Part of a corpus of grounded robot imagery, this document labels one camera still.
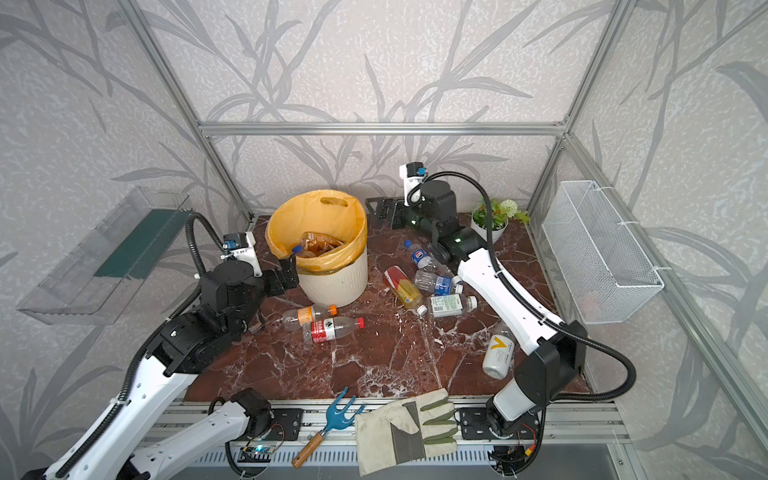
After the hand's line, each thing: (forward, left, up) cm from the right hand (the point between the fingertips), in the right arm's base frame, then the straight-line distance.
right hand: (378, 192), depth 71 cm
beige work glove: (-44, -6, -38) cm, 58 cm away
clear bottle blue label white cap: (-4, -14, -35) cm, 38 cm away
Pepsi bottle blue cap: (0, +26, -22) cm, 34 cm away
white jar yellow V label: (-28, -31, -33) cm, 53 cm away
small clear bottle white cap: (-18, -36, -39) cm, 56 cm away
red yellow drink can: (-8, -7, -34) cm, 36 cm away
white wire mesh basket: (-20, -48, -4) cm, 53 cm away
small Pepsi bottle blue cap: (+6, -12, -35) cm, 37 cm away
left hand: (-14, +21, -5) cm, 26 cm away
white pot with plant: (+17, -39, -23) cm, 48 cm away
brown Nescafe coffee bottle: (+4, +22, -25) cm, 33 cm away
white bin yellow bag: (-13, +11, -18) cm, 25 cm away
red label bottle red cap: (-20, +14, -34) cm, 42 cm away
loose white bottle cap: (-13, -11, -36) cm, 40 cm away
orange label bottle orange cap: (-15, +27, -37) cm, 49 cm away
